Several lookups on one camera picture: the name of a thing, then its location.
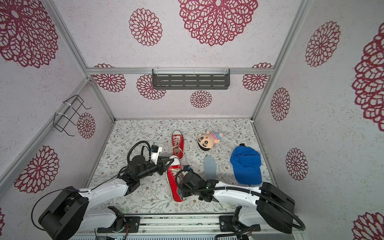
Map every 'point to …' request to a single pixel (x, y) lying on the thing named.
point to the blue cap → (246, 163)
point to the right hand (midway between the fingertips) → (179, 187)
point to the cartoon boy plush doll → (206, 141)
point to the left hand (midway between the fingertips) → (173, 160)
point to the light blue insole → (210, 168)
